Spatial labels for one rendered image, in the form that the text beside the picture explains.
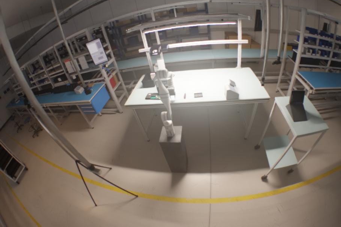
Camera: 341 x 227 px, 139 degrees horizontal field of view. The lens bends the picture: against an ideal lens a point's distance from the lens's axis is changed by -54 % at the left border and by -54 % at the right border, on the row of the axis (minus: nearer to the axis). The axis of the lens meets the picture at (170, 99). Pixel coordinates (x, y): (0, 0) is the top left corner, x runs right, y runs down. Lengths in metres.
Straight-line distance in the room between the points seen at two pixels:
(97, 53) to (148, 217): 2.77
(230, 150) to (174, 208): 1.29
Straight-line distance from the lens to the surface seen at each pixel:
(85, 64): 3.31
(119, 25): 5.96
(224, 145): 2.52
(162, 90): 1.31
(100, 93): 3.13
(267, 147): 2.30
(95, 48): 2.68
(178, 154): 1.76
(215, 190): 2.17
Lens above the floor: 2.09
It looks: 36 degrees down
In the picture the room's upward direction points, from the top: 12 degrees counter-clockwise
